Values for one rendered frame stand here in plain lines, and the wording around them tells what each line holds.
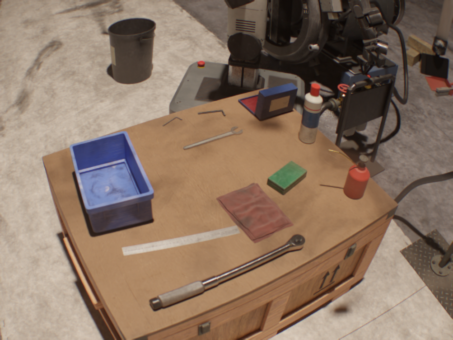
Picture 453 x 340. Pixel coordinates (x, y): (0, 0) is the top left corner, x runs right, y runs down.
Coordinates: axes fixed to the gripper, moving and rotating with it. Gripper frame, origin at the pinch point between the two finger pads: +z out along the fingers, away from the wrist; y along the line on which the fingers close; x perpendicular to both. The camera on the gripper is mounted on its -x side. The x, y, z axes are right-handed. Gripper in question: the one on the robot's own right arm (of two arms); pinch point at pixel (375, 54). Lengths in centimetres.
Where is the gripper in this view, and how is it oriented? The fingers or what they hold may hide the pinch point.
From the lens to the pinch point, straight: 196.5
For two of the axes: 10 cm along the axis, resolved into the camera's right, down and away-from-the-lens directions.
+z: 4.5, 7.4, 5.0
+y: 1.8, -6.3, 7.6
